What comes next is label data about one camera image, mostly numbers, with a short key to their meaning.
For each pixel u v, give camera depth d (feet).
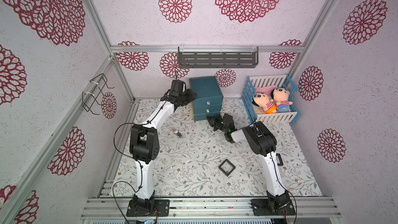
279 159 2.94
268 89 3.68
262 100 3.34
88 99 2.38
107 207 2.49
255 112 3.39
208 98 3.03
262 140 2.02
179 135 3.28
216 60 3.26
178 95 2.44
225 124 2.88
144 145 1.79
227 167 2.83
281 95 3.35
